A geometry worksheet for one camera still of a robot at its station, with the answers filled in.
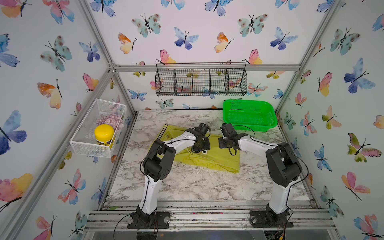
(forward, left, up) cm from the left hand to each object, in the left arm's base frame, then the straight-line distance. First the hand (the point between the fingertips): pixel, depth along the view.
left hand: (209, 146), depth 97 cm
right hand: (+3, -10, +2) cm, 11 cm away
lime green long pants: (-8, -4, 0) cm, 9 cm away
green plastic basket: (+30, -39, -3) cm, 49 cm away
